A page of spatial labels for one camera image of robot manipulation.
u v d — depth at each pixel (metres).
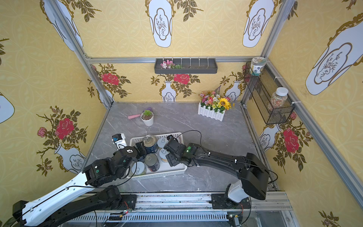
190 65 0.92
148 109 1.17
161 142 0.91
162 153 0.86
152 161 0.78
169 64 0.88
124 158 0.51
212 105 0.99
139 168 0.80
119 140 0.61
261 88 1.00
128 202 0.73
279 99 0.65
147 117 1.01
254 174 0.41
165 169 0.86
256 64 0.84
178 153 0.59
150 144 0.85
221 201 0.73
